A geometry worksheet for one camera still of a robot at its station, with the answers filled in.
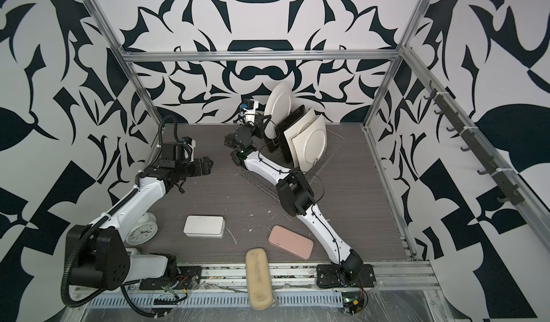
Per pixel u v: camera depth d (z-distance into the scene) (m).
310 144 0.92
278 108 0.85
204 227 0.84
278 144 1.04
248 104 0.74
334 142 1.04
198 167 0.76
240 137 0.69
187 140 0.77
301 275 0.76
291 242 0.80
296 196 0.64
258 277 0.71
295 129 0.90
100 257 0.41
